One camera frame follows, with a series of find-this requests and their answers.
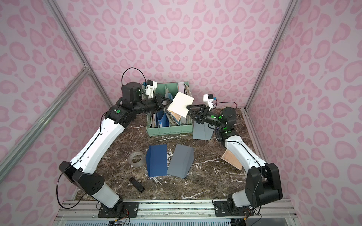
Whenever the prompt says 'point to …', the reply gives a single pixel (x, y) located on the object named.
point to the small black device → (136, 184)
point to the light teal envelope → (201, 131)
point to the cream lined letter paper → (230, 158)
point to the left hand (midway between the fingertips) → (173, 98)
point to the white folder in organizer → (181, 87)
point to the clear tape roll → (136, 158)
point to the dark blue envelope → (156, 160)
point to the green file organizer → (168, 90)
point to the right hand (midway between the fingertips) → (186, 112)
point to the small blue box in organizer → (164, 120)
